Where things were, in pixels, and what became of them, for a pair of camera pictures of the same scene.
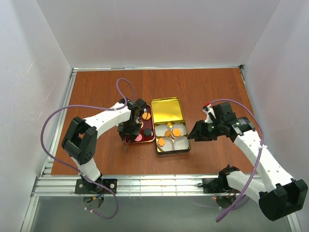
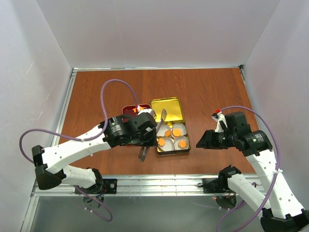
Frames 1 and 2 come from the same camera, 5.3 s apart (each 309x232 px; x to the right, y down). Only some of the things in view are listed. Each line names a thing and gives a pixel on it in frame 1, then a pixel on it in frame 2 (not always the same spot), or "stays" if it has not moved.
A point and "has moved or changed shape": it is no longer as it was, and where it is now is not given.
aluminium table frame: [46, 184] stays
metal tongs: [125, 146] has moved or changed shape
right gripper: [206, 129] → [211, 139]
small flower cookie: [161, 141] stays
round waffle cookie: [167, 133] stays
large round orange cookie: [176, 132] stays
